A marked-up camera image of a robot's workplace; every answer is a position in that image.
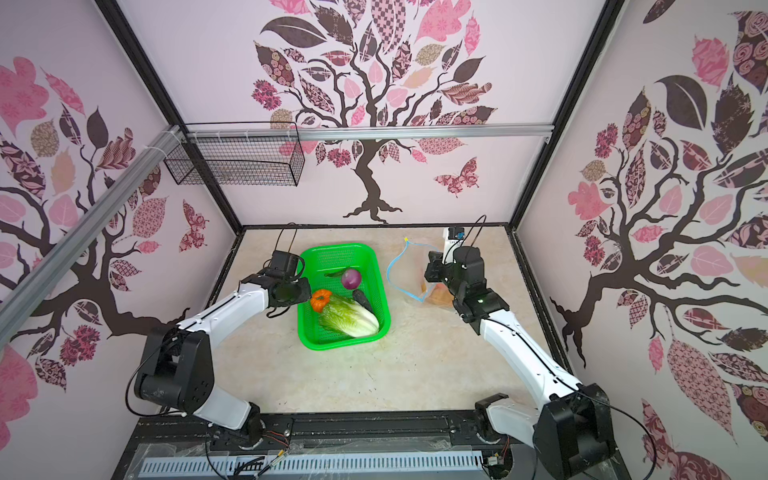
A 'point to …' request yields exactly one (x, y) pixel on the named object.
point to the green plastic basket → (325, 265)
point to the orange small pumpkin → (319, 299)
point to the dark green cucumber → (361, 298)
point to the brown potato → (441, 295)
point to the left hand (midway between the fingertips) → (306, 295)
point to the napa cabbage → (349, 317)
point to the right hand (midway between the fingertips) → (433, 249)
